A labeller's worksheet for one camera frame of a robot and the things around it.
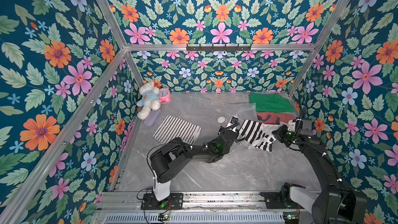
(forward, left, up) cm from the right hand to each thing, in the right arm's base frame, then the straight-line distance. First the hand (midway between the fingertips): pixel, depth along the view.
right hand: (275, 129), depth 83 cm
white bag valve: (+15, +29, -13) cm, 35 cm away
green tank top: (+28, -6, -8) cm, 30 cm away
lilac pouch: (+14, +75, -9) cm, 77 cm away
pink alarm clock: (+34, +72, -9) cm, 80 cm away
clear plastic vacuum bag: (+22, +11, -12) cm, 28 cm away
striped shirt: (0, +6, -7) cm, 10 cm away
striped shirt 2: (+8, +61, -13) cm, 63 cm away
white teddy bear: (+29, +80, -3) cm, 85 cm away
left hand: (+4, +23, +2) cm, 23 cm away
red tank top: (+17, -7, -12) cm, 22 cm away
